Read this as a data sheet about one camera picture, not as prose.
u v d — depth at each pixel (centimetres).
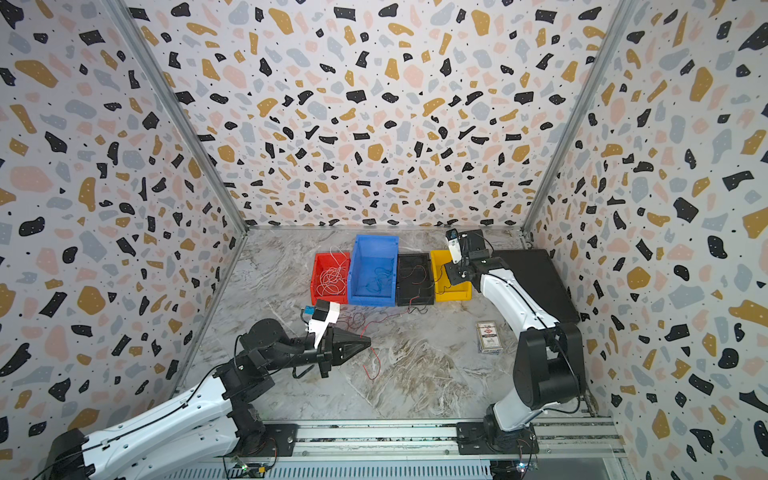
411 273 107
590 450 74
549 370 45
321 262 103
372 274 107
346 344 61
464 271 65
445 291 85
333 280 103
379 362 88
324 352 55
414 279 106
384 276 107
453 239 81
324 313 55
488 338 88
